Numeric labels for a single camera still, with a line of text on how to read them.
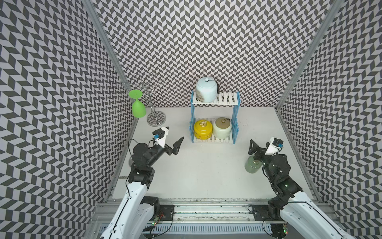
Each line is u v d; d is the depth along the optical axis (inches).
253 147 28.3
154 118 44.3
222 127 36.9
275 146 25.3
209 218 28.5
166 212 28.9
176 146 24.9
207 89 31.1
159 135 22.7
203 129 36.9
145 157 21.3
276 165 22.3
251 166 32.5
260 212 29.0
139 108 35.1
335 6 26.2
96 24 29.7
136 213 17.9
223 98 46.7
